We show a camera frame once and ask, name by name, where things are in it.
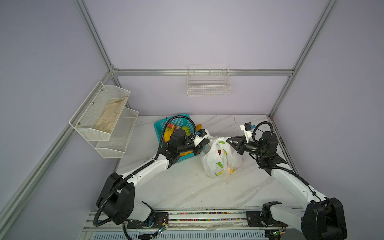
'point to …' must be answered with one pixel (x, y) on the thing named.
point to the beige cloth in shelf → (107, 118)
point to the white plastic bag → (219, 159)
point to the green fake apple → (187, 130)
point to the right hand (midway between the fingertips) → (227, 140)
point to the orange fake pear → (199, 126)
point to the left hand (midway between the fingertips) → (207, 140)
